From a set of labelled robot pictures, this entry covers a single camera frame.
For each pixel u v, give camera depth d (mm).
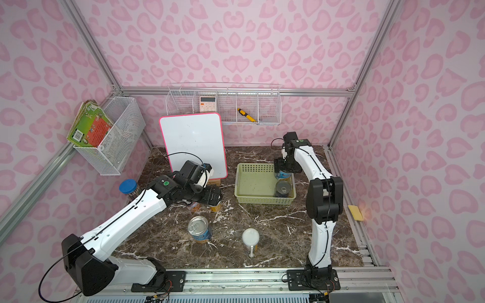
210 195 669
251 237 719
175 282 734
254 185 1029
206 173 618
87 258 386
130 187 784
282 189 881
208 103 951
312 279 653
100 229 427
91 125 722
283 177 941
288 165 854
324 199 534
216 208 911
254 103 1005
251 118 975
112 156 838
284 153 782
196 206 902
